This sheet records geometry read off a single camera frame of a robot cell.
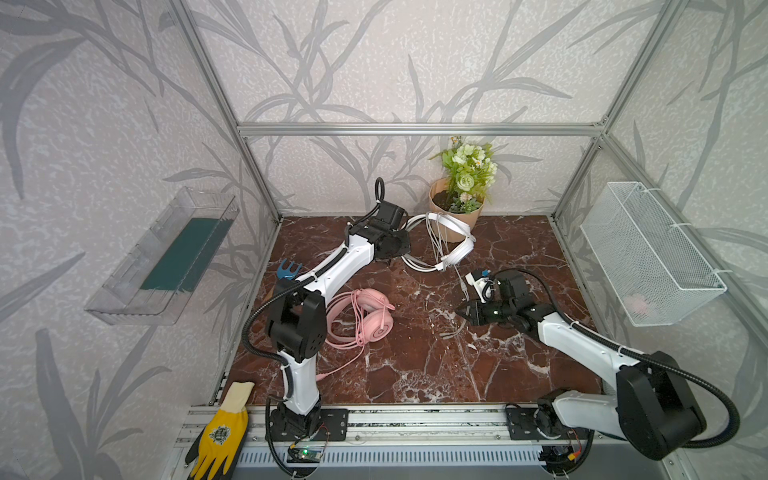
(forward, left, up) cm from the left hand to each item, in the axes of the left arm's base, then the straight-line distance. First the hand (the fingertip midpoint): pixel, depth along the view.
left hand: (409, 236), depth 90 cm
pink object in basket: (-24, -56, +4) cm, 61 cm away
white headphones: (-11, -10, +3) cm, 16 cm away
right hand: (-18, -14, -8) cm, 24 cm away
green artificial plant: (+16, -19, +12) cm, 27 cm away
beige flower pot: (+15, -14, 0) cm, 20 cm away
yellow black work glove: (-52, +45, -15) cm, 70 cm away
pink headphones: (-22, +10, -8) cm, 26 cm away
